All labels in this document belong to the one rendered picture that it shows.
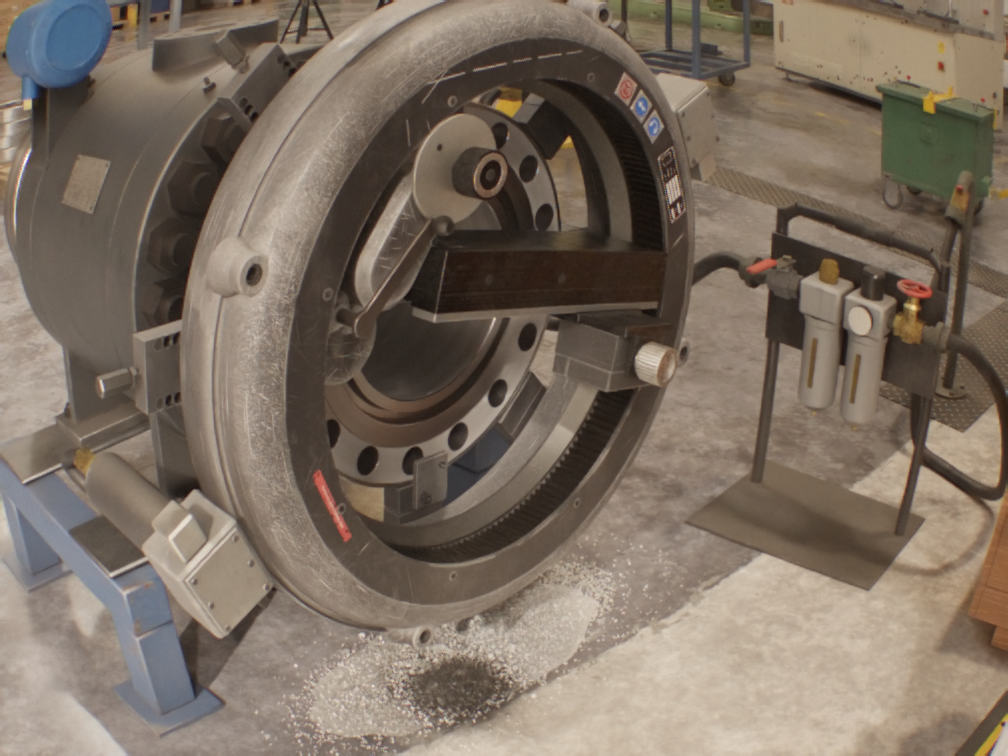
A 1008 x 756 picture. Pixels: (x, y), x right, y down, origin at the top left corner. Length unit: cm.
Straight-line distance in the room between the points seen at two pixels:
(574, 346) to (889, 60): 618
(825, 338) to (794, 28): 612
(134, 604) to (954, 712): 124
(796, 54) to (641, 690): 665
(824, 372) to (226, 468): 117
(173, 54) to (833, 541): 142
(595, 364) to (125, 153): 67
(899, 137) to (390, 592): 354
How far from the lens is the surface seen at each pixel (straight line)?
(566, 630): 176
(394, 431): 133
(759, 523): 206
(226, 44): 104
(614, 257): 130
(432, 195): 107
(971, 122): 434
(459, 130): 108
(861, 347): 188
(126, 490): 120
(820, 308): 190
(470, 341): 141
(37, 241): 165
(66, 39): 158
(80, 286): 148
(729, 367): 269
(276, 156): 100
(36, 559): 192
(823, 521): 209
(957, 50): 700
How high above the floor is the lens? 105
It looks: 24 degrees down
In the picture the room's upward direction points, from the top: 2 degrees clockwise
